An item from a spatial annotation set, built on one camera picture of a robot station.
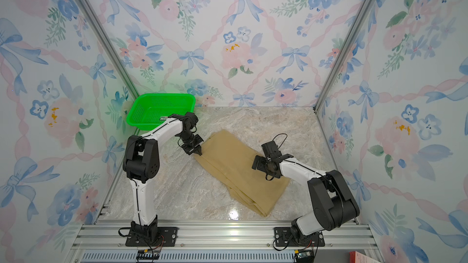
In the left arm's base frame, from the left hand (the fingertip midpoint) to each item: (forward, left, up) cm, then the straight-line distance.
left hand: (206, 151), depth 95 cm
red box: (-44, -60, -1) cm, 74 cm away
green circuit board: (-43, -43, -7) cm, 62 cm away
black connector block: (-44, +22, -8) cm, 50 cm away
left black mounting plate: (-38, +12, -3) cm, 40 cm away
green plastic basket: (+33, +42, -2) cm, 54 cm away
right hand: (-7, -29, -3) cm, 30 cm away
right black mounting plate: (-38, -35, -4) cm, 52 cm away
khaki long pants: (-3, -13, -2) cm, 14 cm away
